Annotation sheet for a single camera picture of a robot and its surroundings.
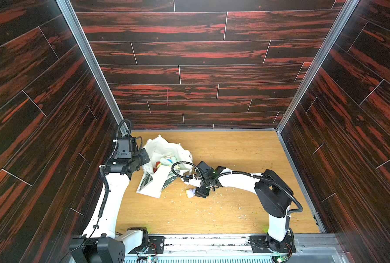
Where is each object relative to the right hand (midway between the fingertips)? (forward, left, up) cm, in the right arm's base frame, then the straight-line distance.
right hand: (200, 185), depth 93 cm
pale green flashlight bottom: (+6, +19, +14) cm, 25 cm away
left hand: (+4, +28, +23) cm, 36 cm away
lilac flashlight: (-7, +6, +4) cm, 9 cm away
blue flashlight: (+12, +16, +8) cm, 22 cm away
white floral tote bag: (+17, +30, +9) cm, 35 cm away
